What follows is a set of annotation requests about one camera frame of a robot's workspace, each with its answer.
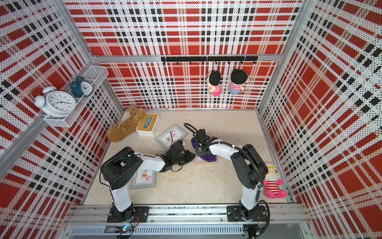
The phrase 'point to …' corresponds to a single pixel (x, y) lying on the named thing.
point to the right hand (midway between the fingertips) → (204, 149)
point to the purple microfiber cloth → (207, 157)
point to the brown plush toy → (117, 132)
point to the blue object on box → (147, 122)
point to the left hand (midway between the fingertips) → (197, 156)
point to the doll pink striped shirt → (213, 78)
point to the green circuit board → (125, 229)
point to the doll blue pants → (238, 77)
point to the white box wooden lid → (148, 125)
